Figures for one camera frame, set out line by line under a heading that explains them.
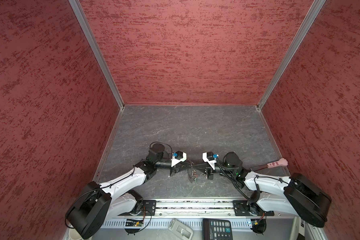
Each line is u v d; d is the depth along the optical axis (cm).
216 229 67
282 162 87
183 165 70
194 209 76
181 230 67
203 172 71
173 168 68
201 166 69
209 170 67
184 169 72
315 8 71
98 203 41
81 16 74
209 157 63
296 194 43
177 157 64
